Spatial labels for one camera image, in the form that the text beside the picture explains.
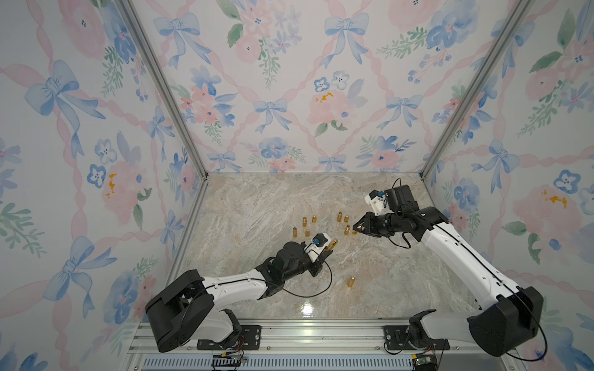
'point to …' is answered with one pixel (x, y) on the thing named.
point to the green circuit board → (426, 360)
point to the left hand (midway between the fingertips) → (330, 248)
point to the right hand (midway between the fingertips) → (357, 226)
